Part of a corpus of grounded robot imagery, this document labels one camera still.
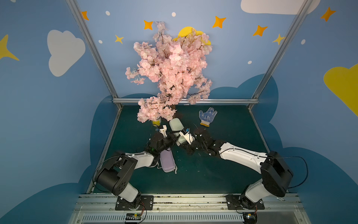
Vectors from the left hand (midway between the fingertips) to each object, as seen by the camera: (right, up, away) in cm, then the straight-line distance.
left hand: (182, 131), depth 85 cm
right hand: (0, -8, -2) cm, 8 cm away
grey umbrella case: (-10, -21, +1) cm, 23 cm away
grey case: (-4, +3, +4) cm, 7 cm away
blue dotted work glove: (+21, +8, +30) cm, 37 cm away
